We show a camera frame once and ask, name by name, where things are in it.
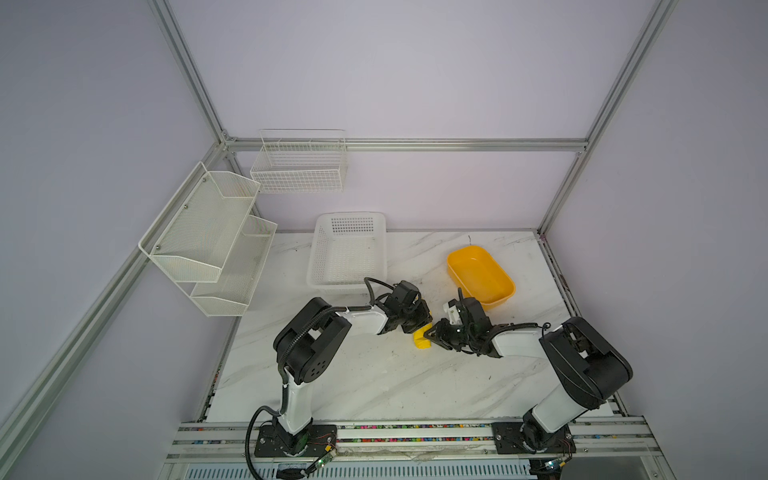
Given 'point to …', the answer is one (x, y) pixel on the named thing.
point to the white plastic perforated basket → (344, 249)
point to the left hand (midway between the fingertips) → (434, 318)
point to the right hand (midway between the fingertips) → (424, 336)
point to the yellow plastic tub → (479, 275)
